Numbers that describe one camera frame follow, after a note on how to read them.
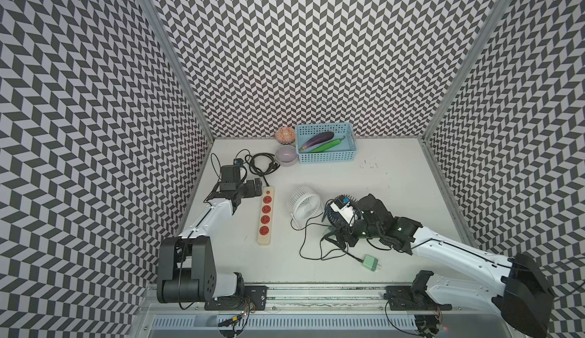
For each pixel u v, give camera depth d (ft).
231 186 2.24
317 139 3.66
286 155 3.46
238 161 2.63
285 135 3.92
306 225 2.91
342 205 2.20
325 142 3.65
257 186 2.71
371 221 2.04
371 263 2.58
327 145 3.65
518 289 1.29
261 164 3.55
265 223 2.84
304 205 2.65
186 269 1.35
